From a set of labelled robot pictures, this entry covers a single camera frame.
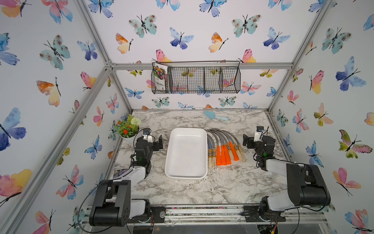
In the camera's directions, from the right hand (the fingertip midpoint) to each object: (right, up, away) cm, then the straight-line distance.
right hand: (254, 133), depth 91 cm
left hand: (-61, -1, -3) cm, 61 cm away
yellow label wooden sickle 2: (-27, -13, +4) cm, 30 cm away
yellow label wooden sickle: (-25, -13, +2) cm, 28 cm away
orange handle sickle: (-12, -12, +5) cm, 17 cm away
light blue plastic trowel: (-23, +13, +27) cm, 37 cm away
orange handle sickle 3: (-19, -17, 0) cm, 26 cm away
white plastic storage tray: (-42, -14, +1) cm, 44 cm away
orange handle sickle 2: (-16, -15, +2) cm, 22 cm away
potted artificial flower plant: (-77, +3, -2) cm, 77 cm away
